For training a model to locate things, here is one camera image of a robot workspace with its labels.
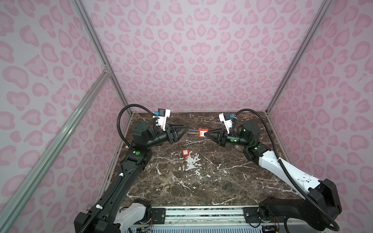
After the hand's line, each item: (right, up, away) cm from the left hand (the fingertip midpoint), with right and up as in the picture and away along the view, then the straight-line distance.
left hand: (186, 126), depth 64 cm
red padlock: (+7, -3, +3) cm, 8 cm away
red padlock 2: (-2, -18, +31) cm, 36 cm away
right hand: (+10, -4, +2) cm, 11 cm away
